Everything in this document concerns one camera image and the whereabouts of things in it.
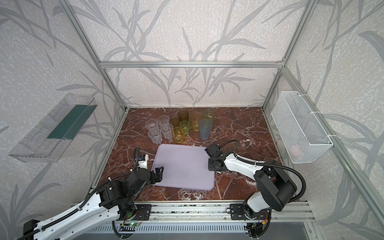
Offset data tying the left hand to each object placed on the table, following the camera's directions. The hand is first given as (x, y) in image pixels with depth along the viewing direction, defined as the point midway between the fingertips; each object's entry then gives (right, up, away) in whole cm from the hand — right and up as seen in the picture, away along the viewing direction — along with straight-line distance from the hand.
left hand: (160, 166), depth 78 cm
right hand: (+29, -1, +13) cm, 31 cm away
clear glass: (-14, +22, +28) cm, 38 cm away
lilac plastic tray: (+12, -4, +11) cm, 17 cm away
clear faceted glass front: (-10, +14, +24) cm, 29 cm away
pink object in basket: (+69, +9, -4) cm, 69 cm away
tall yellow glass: (+18, +26, +27) cm, 42 cm away
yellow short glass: (+6, +15, +25) cm, 30 cm away
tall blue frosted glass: (+24, +20, +24) cm, 39 cm away
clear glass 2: (-6, +25, +30) cm, 40 cm away
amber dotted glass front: (+2, +23, +30) cm, 38 cm away
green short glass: (+11, +21, +27) cm, 36 cm away
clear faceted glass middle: (-3, +17, +27) cm, 32 cm away
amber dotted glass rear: (+9, +27, +28) cm, 40 cm away
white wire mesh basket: (+64, +19, -15) cm, 69 cm away
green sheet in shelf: (-34, +21, -15) cm, 43 cm away
